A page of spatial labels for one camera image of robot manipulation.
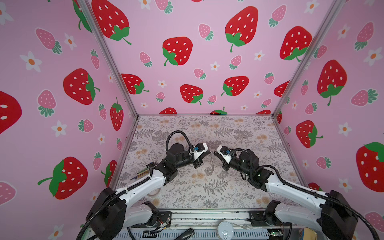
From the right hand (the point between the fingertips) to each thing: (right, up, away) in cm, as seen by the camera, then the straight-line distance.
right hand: (214, 152), depth 76 cm
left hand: (-3, +1, -2) cm, 4 cm away
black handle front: (-14, -36, -9) cm, 40 cm away
